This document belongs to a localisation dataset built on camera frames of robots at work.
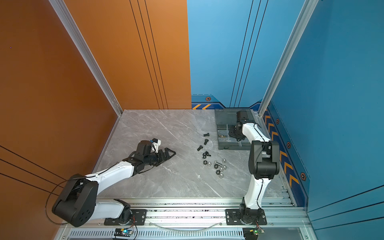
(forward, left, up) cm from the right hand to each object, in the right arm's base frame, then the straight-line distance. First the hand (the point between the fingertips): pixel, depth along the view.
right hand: (232, 134), depth 98 cm
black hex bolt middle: (-2, +18, -6) cm, 19 cm away
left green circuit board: (-53, +59, -8) cm, 79 cm away
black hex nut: (-17, +19, -6) cm, 26 cm away
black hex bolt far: (+4, +17, -5) cm, 18 cm away
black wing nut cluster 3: (-12, +16, -7) cm, 21 cm away
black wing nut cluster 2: (-13, +19, -6) cm, 24 cm away
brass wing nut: (+3, +5, -6) cm, 8 cm away
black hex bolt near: (-6, +21, -6) cm, 23 cm away
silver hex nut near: (-26, +9, -6) cm, 28 cm away
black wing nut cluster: (-11, +19, -6) cm, 23 cm away
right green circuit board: (-53, -2, -8) cm, 54 cm away
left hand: (-16, +38, +3) cm, 41 cm away
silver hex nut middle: (-18, +16, -6) cm, 25 cm away
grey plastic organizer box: (+24, +1, -11) cm, 27 cm away
